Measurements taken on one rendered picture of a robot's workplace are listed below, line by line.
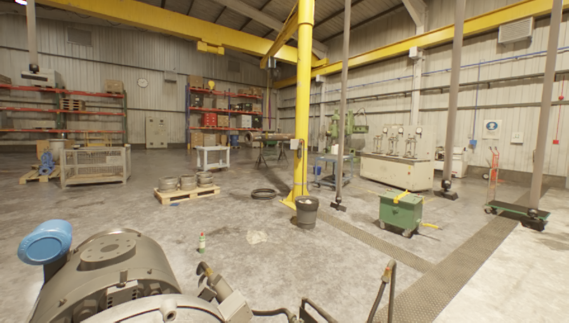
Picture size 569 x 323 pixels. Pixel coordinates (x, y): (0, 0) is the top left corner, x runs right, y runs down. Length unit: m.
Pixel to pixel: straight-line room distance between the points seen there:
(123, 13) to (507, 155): 15.67
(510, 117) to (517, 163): 1.62
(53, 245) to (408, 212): 3.55
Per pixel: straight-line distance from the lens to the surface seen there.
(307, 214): 3.38
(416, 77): 11.53
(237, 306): 1.07
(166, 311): 0.90
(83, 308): 1.21
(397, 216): 3.69
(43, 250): 1.52
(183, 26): 12.24
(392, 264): 1.89
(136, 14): 12.13
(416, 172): 6.24
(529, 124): 10.65
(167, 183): 4.99
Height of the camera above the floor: 1.53
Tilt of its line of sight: 4 degrees down
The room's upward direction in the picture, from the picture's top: 2 degrees clockwise
